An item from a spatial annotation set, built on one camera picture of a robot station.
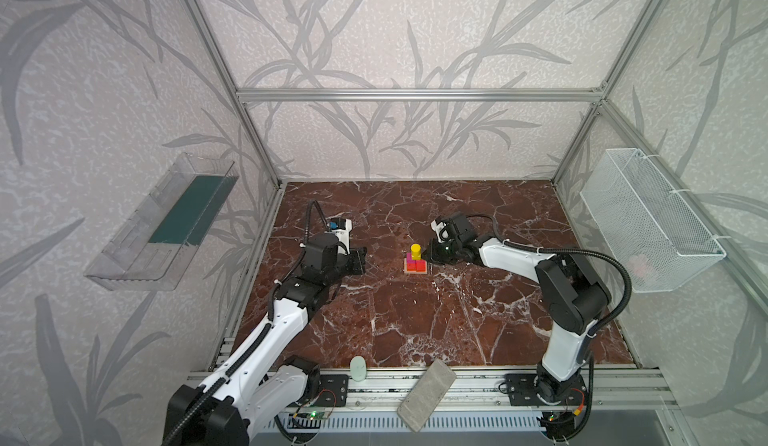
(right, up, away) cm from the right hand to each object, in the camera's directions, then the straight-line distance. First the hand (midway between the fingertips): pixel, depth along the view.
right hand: (421, 246), depth 94 cm
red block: (0, -6, 0) cm, 6 cm away
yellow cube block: (-2, -3, -2) cm, 4 cm away
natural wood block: (-3, -8, 0) cm, 9 cm away
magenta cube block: (-4, -4, 0) cm, 6 cm away
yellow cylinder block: (-2, -1, -3) cm, 3 cm away
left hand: (-14, +3, -14) cm, 20 cm away
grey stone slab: (-1, -33, -24) cm, 41 cm away
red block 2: (-3, -6, 0) cm, 7 cm away
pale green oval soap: (-17, -29, -18) cm, 38 cm away
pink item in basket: (+54, -2, -20) cm, 57 cm away
